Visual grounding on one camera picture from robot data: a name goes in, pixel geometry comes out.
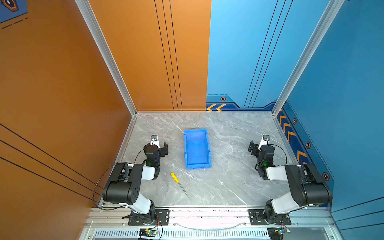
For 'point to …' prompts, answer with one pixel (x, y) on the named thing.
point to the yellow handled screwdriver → (177, 181)
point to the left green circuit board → (146, 232)
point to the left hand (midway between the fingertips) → (157, 141)
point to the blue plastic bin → (197, 147)
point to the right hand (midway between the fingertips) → (258, 142)
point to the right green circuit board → (277, 233)
